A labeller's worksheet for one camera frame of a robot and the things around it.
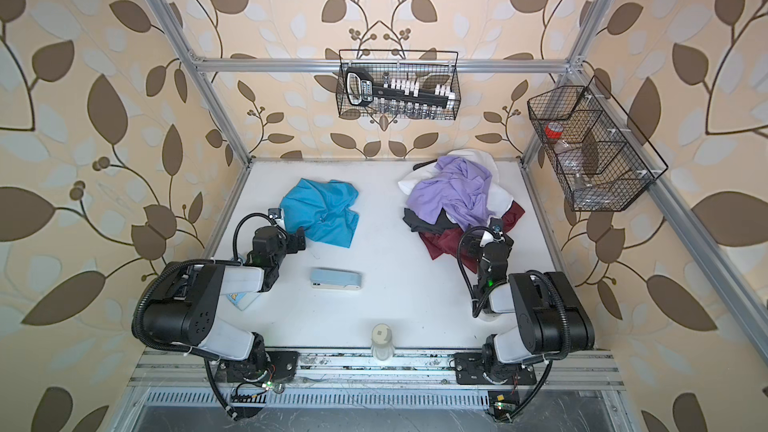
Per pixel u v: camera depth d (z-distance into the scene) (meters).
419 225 0.96
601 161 0.74
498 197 1.01
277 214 0.83
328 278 0.91
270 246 0.74
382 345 0.69
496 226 0.77
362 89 0.85
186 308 0.45
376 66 0.91
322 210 0.98
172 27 0.83
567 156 0.71
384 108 0.89
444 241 0.90
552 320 0.43
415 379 0.74
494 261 0.69
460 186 0.96
